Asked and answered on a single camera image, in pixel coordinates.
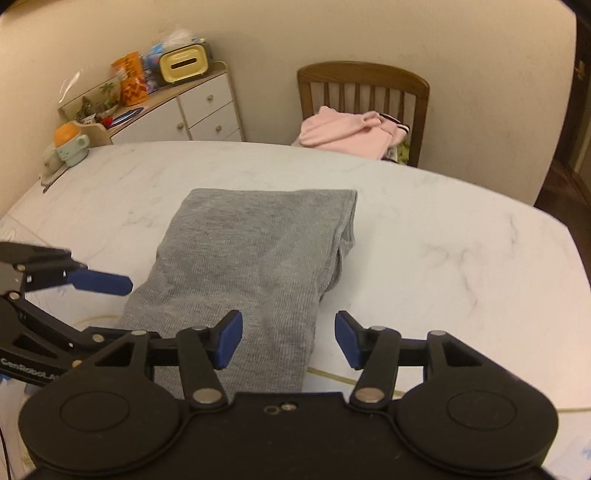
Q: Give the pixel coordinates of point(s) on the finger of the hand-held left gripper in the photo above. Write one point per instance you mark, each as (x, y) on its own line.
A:
(104, 282)
(46, 323)

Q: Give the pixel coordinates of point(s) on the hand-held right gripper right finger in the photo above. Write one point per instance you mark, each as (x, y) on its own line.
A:
(348, 339)

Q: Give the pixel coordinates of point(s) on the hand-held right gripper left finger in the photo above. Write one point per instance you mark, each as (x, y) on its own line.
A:
(228, 339)

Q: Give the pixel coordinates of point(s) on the grey knit shirt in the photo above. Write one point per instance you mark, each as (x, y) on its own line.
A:
(249, 258)

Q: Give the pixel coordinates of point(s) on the white marble print tablecloth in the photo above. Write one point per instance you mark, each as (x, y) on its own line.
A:
(438, 230)

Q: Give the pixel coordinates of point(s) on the green cup with orange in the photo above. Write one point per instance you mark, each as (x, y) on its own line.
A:
(69, 145)

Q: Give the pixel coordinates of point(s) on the blue plate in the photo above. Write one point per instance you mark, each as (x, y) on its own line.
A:
(127, 115)

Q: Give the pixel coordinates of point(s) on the palm tree picture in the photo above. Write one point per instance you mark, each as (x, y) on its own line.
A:
(106, 94)

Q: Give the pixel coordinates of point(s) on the yellow-green cloth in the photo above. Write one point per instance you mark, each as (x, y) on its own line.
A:
(402, 152)

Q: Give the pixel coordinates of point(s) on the white drawer sideboard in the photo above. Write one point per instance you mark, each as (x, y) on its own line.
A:
(203, 110)

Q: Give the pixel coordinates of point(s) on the orange snack bag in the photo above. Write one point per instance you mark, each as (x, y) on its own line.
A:
(131, 78)

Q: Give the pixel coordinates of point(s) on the pink garment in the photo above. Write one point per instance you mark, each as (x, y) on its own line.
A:
(341, 131)

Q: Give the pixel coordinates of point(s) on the blue snack packet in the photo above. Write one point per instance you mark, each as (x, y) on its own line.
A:
(151, 62)

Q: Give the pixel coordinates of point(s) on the yellow tissue box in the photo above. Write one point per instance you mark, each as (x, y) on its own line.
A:
(184, 62)

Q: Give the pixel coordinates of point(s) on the wooden slat-back chair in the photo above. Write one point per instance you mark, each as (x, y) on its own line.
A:
(360, 74)

